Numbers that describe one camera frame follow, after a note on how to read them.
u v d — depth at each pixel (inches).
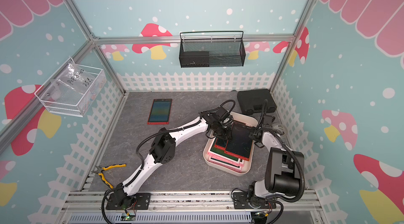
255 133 26.9
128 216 28.6
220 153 34.4
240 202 29.1
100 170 32.7
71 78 28.0
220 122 31.7
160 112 43.0
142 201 29.5
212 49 37.1
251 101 45.0
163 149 24.0
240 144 36.2
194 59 35.2
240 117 38.1
